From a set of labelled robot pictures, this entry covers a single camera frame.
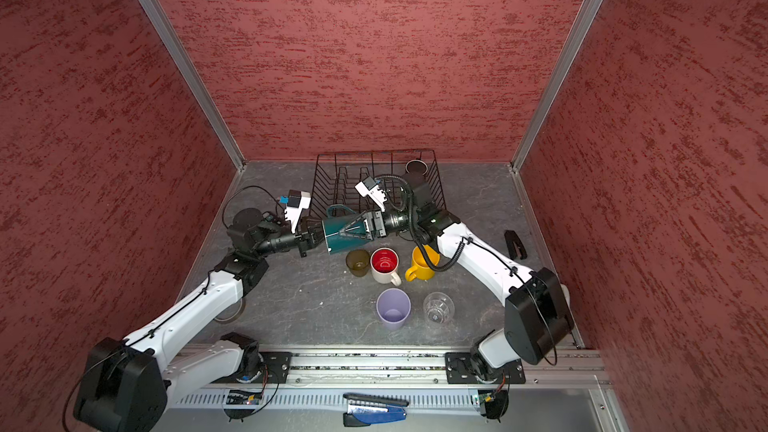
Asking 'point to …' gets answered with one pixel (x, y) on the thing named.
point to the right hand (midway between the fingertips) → (347, 238)
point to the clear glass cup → (438, 307)
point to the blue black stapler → (365, 409)
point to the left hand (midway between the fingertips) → (339, 231)
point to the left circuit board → (238, 397)
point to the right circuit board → (493, 403)
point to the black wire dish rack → (389, 166)
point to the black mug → (416, 171)
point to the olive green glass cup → (358, 262)
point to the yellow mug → (420, 269)
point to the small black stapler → (513, 240)
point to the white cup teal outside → (344, 232)
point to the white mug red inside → (383, 266)
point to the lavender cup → (393, 307)
